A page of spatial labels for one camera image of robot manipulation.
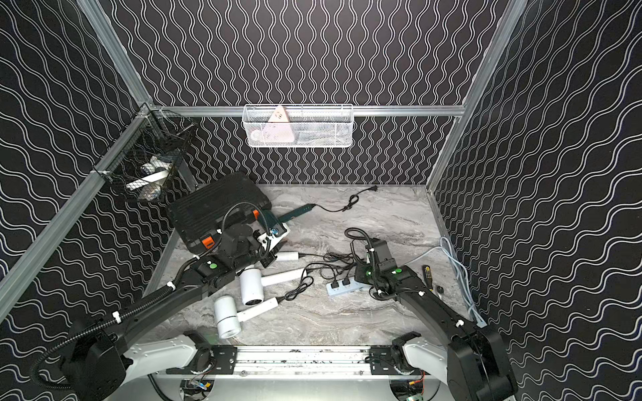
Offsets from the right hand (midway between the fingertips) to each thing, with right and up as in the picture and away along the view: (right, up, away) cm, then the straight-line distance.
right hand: (359, 270), depth 86 cm
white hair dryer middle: (-36, -4, -3) cm, 36 cm away
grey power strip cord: (+40, -3, +9) cm, 41 cm away
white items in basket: (-64, +31, -10) cm, 72 cm away
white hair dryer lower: (-42, -13, -9) cm, 45 cm away
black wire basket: (-78, +39, +6) cm, 87 cm away
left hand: (-25, +14, -9) cm, 30 cm away
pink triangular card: (-29, +49, +3) cm, 56 cm away
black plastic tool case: (-62, +18, +14) cm, 66 cm away
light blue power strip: (-2, -6, +1) cm, 6 cm away
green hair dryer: (-33, +16, +14) cm, 39 cm away
